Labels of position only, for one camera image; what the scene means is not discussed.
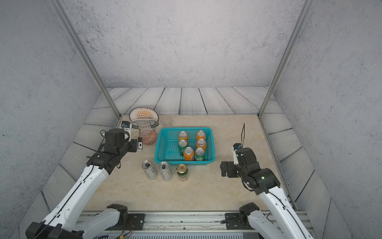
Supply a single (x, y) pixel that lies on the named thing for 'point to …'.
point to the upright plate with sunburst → (143, 112)
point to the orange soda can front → (189, 154)
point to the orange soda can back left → (183, 135)
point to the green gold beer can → (182, 171)
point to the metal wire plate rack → (144, 125)
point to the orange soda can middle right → (201, 143)
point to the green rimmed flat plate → (143, 120)
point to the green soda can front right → (199, 154)
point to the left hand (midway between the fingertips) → (135, 137)
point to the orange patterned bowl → (149, 137)
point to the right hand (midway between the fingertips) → (230, 165)
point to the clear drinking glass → (166, 121)
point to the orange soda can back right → (201, 134)
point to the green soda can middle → (182, 144)
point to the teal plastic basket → (166, 146)
